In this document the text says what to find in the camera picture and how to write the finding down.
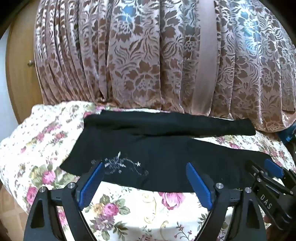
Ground blue object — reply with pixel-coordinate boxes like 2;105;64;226
277;124;296;143

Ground floral bedspread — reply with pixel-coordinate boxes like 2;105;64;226
0;102;293;241

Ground wooden cabinet door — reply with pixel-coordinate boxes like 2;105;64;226
6;23;45;124

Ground brown floral patterned curtain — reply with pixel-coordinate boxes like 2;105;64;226
33;0;296;133

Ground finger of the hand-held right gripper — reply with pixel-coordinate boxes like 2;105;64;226
264;158;296;184
245;159;266;184

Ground black pants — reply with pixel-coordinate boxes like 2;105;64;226
60;110;273;193

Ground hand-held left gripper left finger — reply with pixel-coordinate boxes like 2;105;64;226
23;161;104;241

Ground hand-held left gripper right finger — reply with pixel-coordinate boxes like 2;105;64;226
186;162;269;241

